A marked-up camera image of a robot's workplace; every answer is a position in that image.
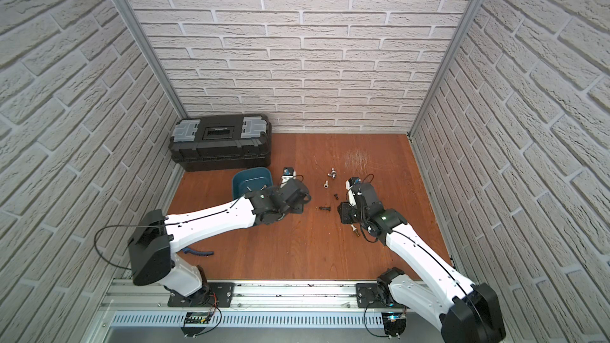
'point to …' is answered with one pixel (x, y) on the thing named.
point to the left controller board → (194, 317)
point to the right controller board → (394, 322)
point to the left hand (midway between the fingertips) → (303, 196)
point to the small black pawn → (336, 195)
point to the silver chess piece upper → (333, 173)
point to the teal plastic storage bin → (250, 179)
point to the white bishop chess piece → (326, 185)
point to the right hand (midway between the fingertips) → (346, 207)
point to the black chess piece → (328, 208)
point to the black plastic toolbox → (200, 143)
